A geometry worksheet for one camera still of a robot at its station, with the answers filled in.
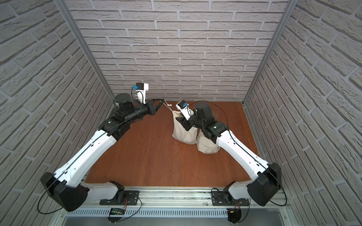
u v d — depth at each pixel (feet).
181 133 2.67
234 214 2.32
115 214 2.34
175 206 2.36
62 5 2.28
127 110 1.69
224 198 2.19
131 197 2.38
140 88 1.89
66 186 1.23
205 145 2.70
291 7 2.28
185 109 2.00
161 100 2.12
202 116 1.83
